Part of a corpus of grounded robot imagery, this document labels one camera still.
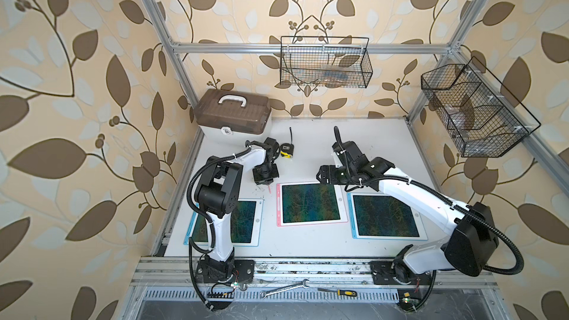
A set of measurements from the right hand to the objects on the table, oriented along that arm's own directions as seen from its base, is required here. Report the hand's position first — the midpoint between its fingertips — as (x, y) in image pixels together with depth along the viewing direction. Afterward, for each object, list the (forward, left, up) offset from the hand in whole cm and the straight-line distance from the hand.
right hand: (325, 176), depth 82 cm
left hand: (+7, +23, -13) cm, 27 cm away
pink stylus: (+3, +23, -15) cm, 27 cm away
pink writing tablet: (-4, +6, -15) cm, 16 cm away
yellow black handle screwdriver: (-35, -2, -14) cm, 37 cm away
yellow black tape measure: (+22, +14, -11) cm, 29 cm away
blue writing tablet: (-11, +31, -14) cm, 36 cm away
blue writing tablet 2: (-11, -21, -14) cm, 28 cm away
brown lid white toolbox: (+27, +37, +7) cm, 46 cm away
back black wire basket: (+46, -9, +20) cm, 51 cm away
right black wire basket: (+9, -52, +20) cm, 56 cm away
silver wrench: (-34, +23, -14) cm, 44 cm away
